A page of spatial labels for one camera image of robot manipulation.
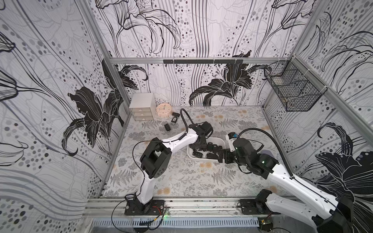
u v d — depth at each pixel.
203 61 0.90
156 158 0.50
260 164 0.52
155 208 0.73
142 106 1.03
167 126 1.05
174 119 1.11
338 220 0.37
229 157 0.66
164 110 1.14
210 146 0.95
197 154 0.91
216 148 0.93
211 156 0.91
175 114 1.14
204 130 0.71
